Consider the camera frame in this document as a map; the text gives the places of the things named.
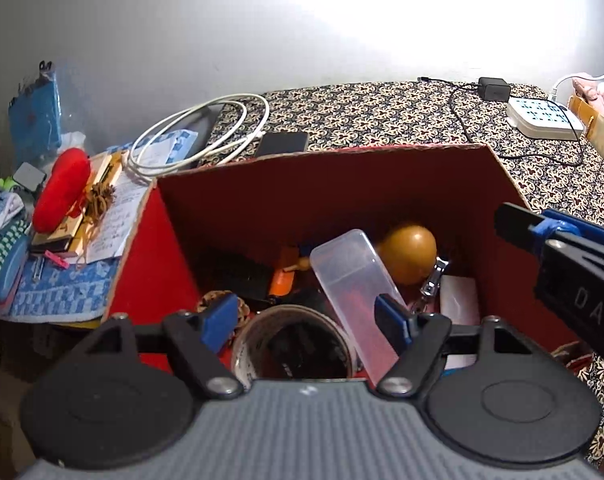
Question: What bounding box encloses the black charger adapter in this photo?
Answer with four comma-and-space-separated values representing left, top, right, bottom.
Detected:
477, 77, 512, 102

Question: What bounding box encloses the coiled white cable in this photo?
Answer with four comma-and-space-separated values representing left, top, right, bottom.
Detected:
126, 92, 271, 179

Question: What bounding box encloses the pile of folded cloths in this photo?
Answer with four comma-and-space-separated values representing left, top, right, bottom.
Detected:
0, 192, 34, 287

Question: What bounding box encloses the black phone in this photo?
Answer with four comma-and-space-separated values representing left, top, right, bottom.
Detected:
255, 131, 309, 159

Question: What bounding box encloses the white power strip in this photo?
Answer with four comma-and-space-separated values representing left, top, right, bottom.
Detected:
506, 97, 585, 141

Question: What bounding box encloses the brown gourd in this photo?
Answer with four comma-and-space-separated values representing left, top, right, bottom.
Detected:
294, 223, 439, 289

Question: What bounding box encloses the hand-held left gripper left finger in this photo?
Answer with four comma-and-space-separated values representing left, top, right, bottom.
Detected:
74, 292, 243, 401

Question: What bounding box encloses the small grey device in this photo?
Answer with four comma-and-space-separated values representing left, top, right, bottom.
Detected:
12, 162, 48, 194

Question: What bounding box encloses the handwritten paper note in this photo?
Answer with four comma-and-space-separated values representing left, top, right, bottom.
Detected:
84, 174, 151, 264

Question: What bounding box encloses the blue packet in clear bag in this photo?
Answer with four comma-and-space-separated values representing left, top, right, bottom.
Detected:
7, 59, 63, 157

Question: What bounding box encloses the blue and white paper packet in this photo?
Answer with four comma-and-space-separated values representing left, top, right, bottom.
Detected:
106, 129, 201, 172

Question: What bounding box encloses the red cardboard box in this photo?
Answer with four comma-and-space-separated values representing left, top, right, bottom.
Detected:
101, 143, 591, 377

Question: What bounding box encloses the tan paper gift bag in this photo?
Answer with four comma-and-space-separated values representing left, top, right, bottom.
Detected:
568, 92, 604, 172

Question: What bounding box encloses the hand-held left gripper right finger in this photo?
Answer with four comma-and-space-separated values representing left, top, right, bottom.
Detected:
374, 294, 550, 400

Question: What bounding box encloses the blue checkered cloth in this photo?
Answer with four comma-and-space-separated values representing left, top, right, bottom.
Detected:
0, 249, 124, 324

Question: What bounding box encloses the black charger cable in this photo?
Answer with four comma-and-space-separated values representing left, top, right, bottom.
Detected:
417, 77, 585, 166

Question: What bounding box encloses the clear plastic container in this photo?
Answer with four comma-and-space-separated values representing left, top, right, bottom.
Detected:
309, 228, 411, 384

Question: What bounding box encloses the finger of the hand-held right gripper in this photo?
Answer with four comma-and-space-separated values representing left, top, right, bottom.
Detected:
494, 202, 604, 256

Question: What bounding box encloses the small pine cone with raffia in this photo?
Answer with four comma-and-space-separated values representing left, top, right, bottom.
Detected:
79, 182, 117, 261

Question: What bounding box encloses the orange utility knife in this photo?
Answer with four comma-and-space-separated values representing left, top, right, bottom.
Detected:
268, 247, 303, 299

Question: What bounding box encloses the round tin cup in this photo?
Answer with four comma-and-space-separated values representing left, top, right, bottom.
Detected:
231, 304, 357, 382

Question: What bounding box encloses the floral patterned cloth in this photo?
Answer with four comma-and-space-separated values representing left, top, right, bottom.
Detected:
201, 80, 604, 467

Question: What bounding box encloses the stack of books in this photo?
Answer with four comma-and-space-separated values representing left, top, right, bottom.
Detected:
29, 152, 126, 257

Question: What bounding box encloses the pink plush cloth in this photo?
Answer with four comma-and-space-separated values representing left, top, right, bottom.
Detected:
571, 73, 604, 127

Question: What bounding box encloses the blue oval case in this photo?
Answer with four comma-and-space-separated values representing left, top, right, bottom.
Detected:
0, 234, 31, 307

